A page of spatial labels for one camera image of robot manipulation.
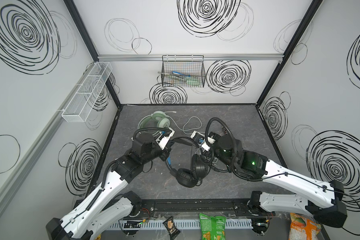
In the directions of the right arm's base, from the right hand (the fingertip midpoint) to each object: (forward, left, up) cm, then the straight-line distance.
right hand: (199, 132), depth 65 cm
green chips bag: (-32, -6, -28) cm, 43 cm away
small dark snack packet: (-33, +11, -31) cm, 47 cm away
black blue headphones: (-17, +3, -7) cm, 18 cm away
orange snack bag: (-31, -47, -28) cm, 63 cm away
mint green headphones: (+29, +24, -25) cm, 45 cm away
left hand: (0, +12, -7) cm, 13 cm away
